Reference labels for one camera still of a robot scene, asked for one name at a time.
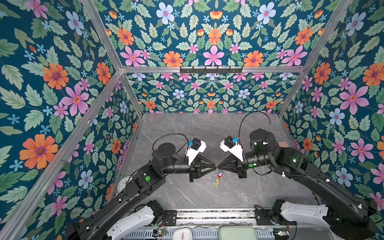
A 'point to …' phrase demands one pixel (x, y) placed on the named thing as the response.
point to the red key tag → (220, 176)
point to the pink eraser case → (283, 144)
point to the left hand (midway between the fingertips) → (215, 167)
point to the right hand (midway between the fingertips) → (219, 164)
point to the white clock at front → (182, 233)
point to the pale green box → (237, 232)
